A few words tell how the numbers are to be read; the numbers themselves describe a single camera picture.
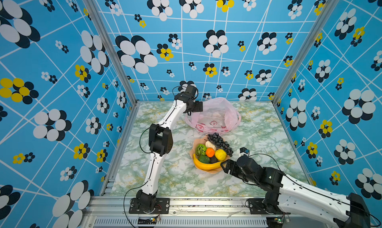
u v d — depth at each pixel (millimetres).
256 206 707
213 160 841
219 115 1118
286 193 518
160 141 611
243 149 721
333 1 695
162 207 730
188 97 729
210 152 825
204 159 822
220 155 843
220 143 869
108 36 835
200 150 849
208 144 889
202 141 937
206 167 794
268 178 543
